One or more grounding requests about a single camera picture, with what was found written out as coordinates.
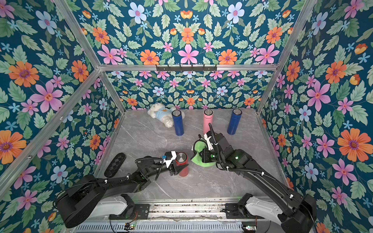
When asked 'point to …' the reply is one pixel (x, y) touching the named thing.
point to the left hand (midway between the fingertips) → (185, 158)
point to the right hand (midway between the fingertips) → (202, 150)
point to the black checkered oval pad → (114, 165)
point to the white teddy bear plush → (163, 114)
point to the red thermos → (182, 158)
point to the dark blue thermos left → (178, 121)
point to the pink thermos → (208, 118)
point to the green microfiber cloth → (198, 146)
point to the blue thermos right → (234, 121)
